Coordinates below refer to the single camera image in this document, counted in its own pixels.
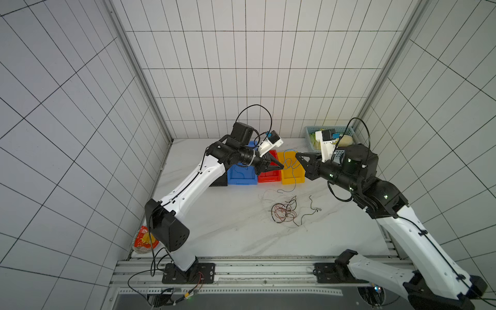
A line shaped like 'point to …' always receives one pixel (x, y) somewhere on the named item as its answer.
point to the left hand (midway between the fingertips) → (276, 169)
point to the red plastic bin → (270, 176)
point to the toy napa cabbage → (345, 141)
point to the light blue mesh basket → (347, 134)
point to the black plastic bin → (221, 181)
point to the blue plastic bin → (241, 175)
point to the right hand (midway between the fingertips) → (288, 157)
